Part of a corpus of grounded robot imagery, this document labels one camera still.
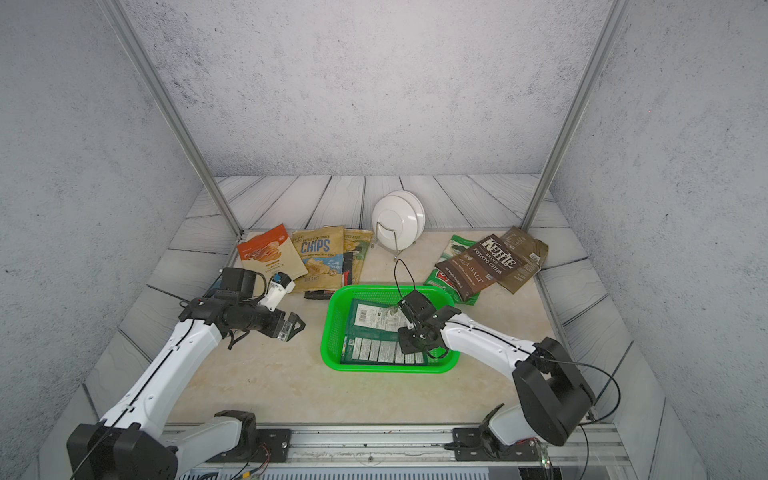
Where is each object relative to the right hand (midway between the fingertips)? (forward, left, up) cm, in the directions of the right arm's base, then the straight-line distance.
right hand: (407, 344), depth 85 cm
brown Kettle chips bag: (+31, -26, -4) cm, 41 cm away
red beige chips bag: (+38, +50, -4) cm, 63 cm away
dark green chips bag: (+4, +10, -2) cm, 11 cm away
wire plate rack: (+39, +7, +2) cm, 39 cm away
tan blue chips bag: (+37, +31, -2) cm, 48 cm away
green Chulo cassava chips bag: (+42, -19, -5) cm, 47 cm away
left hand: (+3, +30, +10) cm, 32 cm away
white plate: (+40, +3, +10) cm, 42 cm away
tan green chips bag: (+41, +19, -4) cm, 45 cm away
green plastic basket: (+8, +21, +3) cm, 23 cm away
